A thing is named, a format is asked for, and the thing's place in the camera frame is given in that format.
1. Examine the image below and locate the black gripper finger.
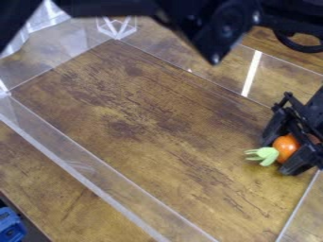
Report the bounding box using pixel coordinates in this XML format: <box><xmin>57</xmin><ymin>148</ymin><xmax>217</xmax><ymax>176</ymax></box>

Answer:
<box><xmin>278</xmin><ymin>135</ymin><xmax>323</xmax><ymax>176</ymax></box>
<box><xmin>261</xmin><ymin>108</ymin><xmax>292</xmax><ymax>147</ymax></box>

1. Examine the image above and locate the black cable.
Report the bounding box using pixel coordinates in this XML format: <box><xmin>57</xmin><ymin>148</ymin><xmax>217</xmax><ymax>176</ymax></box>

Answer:
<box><xmin>270</xmin><ymin>27</ymin><xmax>323</xmax><ymax>54</ymax></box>

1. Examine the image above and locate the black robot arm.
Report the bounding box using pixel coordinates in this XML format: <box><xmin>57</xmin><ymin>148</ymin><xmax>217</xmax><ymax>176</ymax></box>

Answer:
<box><xmin>52</xmin><ymin>0</ymin><xmax>323</xmax><ymax>176</ymax></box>

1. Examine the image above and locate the orange toy carrot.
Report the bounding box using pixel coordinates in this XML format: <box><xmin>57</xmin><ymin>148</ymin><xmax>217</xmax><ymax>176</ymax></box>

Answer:
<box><xmin>244</xmin><ymin>134</ymin><xmax>300</xmax><ymax>166</ymax></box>

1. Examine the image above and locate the blue plastic object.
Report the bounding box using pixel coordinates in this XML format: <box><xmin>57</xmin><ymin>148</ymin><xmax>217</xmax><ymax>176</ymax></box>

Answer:
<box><xmin>0</xmin><ymin>207</ymin><xmax>26</xmax><ymax>242</ymax></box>

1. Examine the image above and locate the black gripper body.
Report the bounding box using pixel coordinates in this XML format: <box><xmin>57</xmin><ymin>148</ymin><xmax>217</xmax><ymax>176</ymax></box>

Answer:
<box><xmin>270</xmin><ymin>86</ymin><xmax>323</xmax><ymax>145</ymax></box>

